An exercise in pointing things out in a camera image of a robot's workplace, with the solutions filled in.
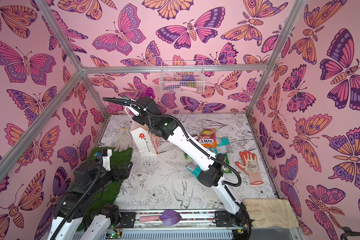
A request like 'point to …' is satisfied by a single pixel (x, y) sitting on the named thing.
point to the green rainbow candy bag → (186, 156)
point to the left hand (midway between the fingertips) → (125, 162)
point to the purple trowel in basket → (188, 83)
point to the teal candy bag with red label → (194, 168)
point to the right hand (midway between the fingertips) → (138, 101)
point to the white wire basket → (182, 77)
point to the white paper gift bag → (147, 144)
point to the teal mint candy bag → (223, 146)
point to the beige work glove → (271, 213)
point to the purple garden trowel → (167, 217)
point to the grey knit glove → (123, 140)
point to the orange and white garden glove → (250, 166)
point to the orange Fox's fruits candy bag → (207, 137)
